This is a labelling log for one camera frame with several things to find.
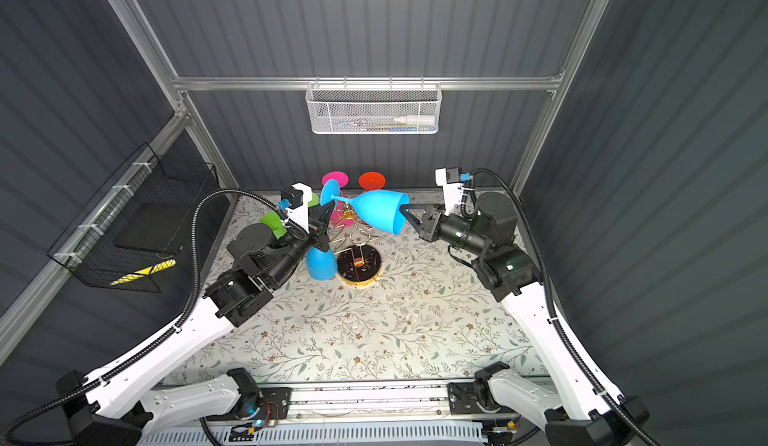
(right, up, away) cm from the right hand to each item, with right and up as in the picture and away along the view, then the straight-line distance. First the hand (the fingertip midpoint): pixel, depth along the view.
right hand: (403, 213), depth 60 cm
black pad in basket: (-60, -3, +11) cm, 61 cm away
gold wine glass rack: (-13, -16, +38) cm, 43 cm away
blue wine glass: (-20, -13, +15) cm, 29 cm away
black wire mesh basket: (-66, -7, +1) cm, 66 cm away
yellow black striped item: (-57, -13, +5) cm, 59 cm away
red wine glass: (-8, +9, +22) cm, 25 cm away
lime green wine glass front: (-41, -1, +35) cm, 54 cm away
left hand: (-15, +2, +2) cm, 15 cm away
